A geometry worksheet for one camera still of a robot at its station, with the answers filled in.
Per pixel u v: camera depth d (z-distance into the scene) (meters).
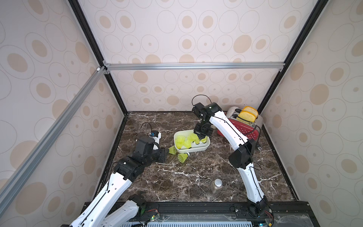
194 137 0.83
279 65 0.93
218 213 0.73
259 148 0.96
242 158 0.56
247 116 0.88
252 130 0.87
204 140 0.97
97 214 0.40
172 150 0.92
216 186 0.72
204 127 0.72
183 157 0.90
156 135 0.64
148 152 0.54
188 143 0.96
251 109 0.91
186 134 1.00
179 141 0.97
